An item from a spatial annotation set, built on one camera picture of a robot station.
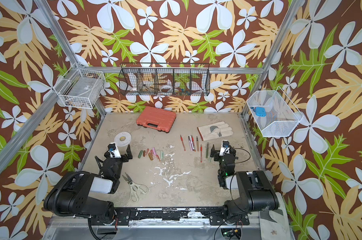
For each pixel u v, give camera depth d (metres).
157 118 1.11
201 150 0.99
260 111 0.87
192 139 1.04
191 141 1.03
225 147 0.76
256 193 0.44
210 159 0.95
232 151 0.82
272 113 0.84
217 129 1.08
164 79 0.97
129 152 0.82
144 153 0.98
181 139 1.05
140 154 0.97
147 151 0.99
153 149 0.99
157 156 0.96
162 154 0.97
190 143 1.02
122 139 1.04
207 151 0.99
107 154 0.80
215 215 0.74
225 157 0.70
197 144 1.02
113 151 0.75
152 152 0.98
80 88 0.85
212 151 0.84
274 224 0.72
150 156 0.96
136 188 0.84
